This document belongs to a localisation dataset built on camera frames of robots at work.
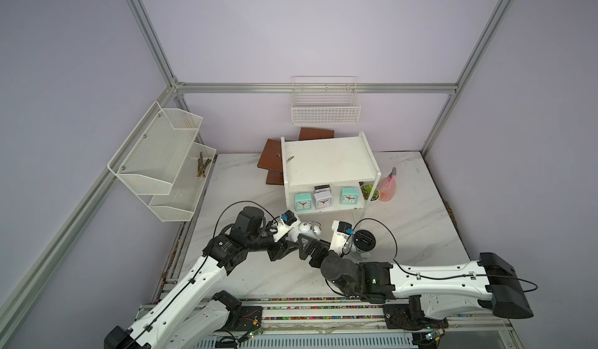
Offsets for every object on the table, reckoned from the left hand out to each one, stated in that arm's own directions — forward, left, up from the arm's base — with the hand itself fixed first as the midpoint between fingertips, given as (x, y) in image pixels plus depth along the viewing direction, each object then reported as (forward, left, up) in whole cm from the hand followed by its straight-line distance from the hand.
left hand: (292, 241), depth 73 cm
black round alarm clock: (+6, -27, -13) cm, 31 cm away
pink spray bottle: (+26, -38, -6) cm, 47 cm away
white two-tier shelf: (+15, -12, +16) cm, 25 cm away
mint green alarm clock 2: (+15, -20, +4) cm, 25 cm away
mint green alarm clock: (+13, -3, +3) cm, 14 cm away
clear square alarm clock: (+16, -10, +5) cm, 20 cm away
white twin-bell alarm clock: (+1, -6, +6) cm, 8 cm away
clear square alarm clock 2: (+13, -10, +2) cm, 17 cm away
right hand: (-1, -5, +2) cm, 5 cm away
